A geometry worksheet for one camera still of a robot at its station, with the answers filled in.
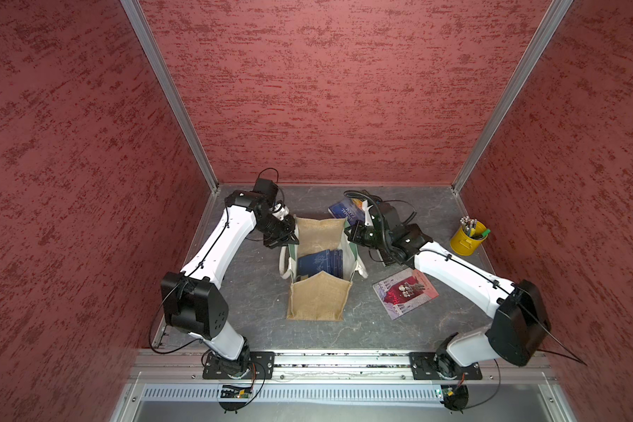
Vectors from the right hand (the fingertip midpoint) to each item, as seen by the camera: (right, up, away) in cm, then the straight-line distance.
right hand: (343, 235), depth 81 cm
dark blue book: (-4, -10, +8) cm, 13 cm away
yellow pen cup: (+46, -2, +11) cm, 47 cm away
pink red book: (+22, -20, +7) cm, 31 cm away
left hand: (-14, -3, -4) cm, 15 cm away
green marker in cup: (+52, 0, +10) cm, 53 cm away
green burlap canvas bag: (-7, -18, -5) cm, 20 cm away
